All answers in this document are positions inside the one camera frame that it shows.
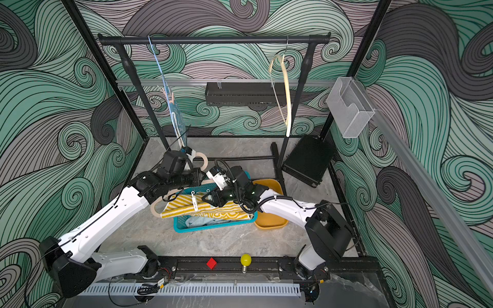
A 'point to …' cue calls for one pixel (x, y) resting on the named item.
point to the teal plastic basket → (180, 224)
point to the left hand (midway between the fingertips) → (205, 173)
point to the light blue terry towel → (194, 221)
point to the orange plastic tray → (262, 221)
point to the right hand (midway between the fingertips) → (203, 199)
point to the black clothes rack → (277, 157)
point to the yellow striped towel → (181, 206)
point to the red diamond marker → (212, 264)
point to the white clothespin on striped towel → (194, 201)
